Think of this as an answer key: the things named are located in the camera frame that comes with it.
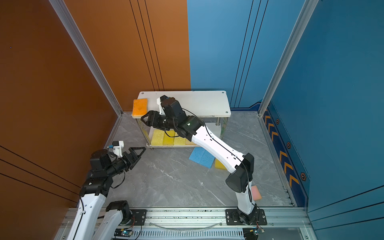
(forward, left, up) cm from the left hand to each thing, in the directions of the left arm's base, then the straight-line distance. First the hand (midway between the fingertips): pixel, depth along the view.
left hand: (143, 151), depth 73 cm
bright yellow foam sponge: (+16, -8, -14) cm, 22 cm away
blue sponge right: (+6, -33, -19) cm, 39 cm away
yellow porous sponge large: (+19, -1, -14) cm, 23 cm away
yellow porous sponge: (+16, -15, -13) cm, 26 cm away
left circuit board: (-31, +8, -23) cm, 39 cm away
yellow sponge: (+2, -40, -19) cm, 44 cm away
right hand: (+7, -2, +16) cm, 17 cm away
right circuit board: (-31, -52, -22) cm, 65 cm away
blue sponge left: (+9, -27, -19) cm, 34 cm away
